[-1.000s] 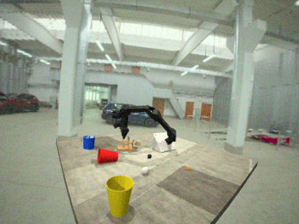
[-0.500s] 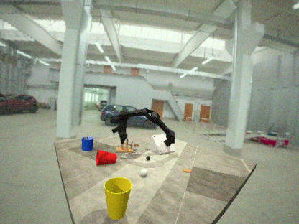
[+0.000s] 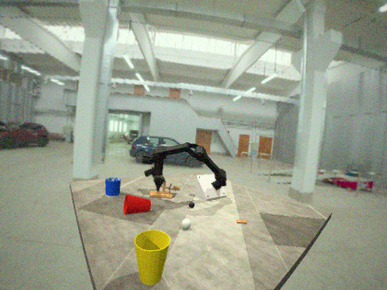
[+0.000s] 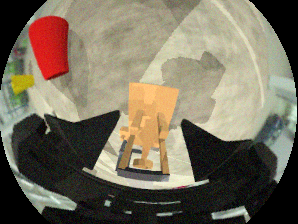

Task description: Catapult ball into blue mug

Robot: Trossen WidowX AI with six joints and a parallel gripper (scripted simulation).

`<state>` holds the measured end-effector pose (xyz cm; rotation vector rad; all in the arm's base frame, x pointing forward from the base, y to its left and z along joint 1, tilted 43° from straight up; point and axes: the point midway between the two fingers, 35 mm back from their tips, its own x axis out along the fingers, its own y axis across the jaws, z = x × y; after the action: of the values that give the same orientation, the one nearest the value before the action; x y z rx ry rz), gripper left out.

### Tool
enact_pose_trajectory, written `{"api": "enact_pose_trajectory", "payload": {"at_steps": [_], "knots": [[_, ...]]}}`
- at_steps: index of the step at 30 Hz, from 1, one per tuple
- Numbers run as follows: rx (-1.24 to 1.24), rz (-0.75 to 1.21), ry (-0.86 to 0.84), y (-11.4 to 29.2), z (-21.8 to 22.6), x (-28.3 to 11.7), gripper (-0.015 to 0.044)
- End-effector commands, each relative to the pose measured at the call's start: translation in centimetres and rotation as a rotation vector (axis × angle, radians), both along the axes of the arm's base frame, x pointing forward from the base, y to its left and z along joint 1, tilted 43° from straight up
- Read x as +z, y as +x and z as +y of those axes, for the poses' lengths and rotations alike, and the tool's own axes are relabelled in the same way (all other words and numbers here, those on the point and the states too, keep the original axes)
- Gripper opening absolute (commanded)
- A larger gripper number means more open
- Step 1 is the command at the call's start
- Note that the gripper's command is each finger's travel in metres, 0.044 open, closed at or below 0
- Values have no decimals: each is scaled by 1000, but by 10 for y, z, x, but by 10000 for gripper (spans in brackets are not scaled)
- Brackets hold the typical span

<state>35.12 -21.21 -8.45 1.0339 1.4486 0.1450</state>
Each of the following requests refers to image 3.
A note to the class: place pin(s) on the blue cup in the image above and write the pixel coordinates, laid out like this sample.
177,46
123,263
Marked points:
112,187

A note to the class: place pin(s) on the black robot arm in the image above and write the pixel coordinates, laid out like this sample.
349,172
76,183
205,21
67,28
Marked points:
160,153

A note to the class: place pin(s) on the yellow plastic cup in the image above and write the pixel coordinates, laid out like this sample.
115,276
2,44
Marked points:
151,250

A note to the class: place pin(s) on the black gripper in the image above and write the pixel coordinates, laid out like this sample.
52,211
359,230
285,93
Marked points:
158,179

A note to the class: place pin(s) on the white ball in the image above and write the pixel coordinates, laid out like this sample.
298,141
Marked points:
186,223

